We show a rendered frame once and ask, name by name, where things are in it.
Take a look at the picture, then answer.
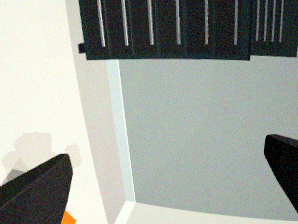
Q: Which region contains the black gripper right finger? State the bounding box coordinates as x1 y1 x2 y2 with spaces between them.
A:
263 133 298 212

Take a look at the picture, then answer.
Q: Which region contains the orange rectangular block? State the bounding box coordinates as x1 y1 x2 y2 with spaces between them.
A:
61 210 76 224

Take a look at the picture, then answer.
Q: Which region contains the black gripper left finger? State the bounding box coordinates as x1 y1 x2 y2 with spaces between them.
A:
0 153 73 224

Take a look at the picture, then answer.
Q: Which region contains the grey square block with hole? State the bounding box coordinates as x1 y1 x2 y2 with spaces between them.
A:
0 169 25 186

